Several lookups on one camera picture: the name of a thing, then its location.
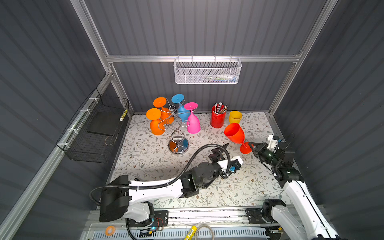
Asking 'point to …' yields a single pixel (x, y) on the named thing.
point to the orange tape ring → (106, 230)
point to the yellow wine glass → (235, 117)
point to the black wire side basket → (91, 136)
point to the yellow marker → (191, 233)
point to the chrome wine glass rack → (177, 144)
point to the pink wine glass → (193, 126)
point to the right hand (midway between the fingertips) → (250, 144)
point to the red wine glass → (235, 132)
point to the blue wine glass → (183, 113)
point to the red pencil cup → (218, 115)
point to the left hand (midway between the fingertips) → (230, 149)
